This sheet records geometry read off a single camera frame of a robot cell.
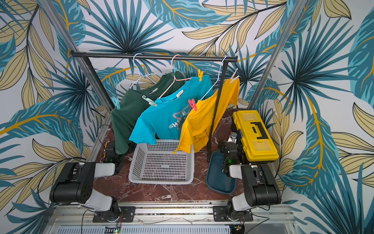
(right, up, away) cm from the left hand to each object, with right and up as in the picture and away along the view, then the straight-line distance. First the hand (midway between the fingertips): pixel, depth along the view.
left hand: (128, 139), depth 93 cm
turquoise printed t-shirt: (+27, +13, -21) cm, 37 cm away
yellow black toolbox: (+77, -1, -12) cm, 78 cm away
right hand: (+66, 0, -1) cm, 66 cm away
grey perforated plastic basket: (+18, -14, -3) cm, 23 cm away
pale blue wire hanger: (+60, +45, +5) cm, 75 cm away
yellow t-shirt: (+43, +6, -14) cm, 45 cm away
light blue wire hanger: (+5, +43, +8) cm, 44 cm away
